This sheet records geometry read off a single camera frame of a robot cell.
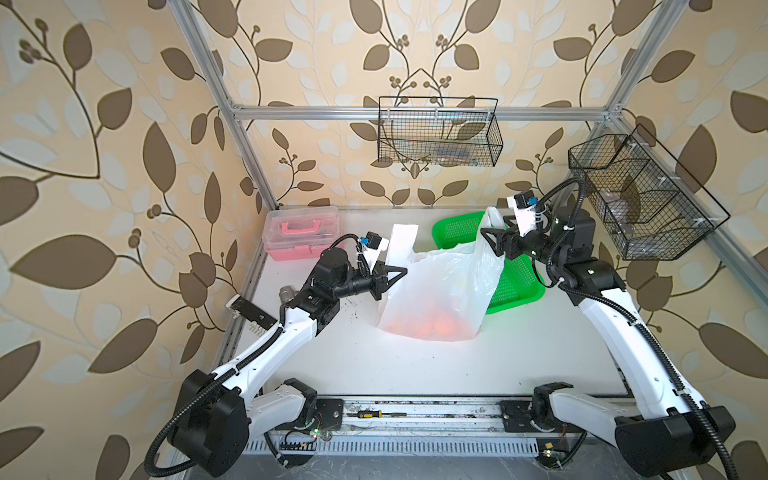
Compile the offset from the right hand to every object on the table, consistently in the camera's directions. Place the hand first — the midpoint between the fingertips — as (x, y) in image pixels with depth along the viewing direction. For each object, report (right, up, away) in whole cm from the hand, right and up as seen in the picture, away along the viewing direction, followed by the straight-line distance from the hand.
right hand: (495, 224), depth 72 cm
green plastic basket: (+15, -19, +25) cm, 35 cm away
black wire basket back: (-10, +32, +24) cm, 41 cm away
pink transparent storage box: (-57, -2, +28) cm, 64 cm away
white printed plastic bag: (-11, -19, +8) cm, 23 cm away
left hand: (-23, -11, -1) cm, 26 cm away
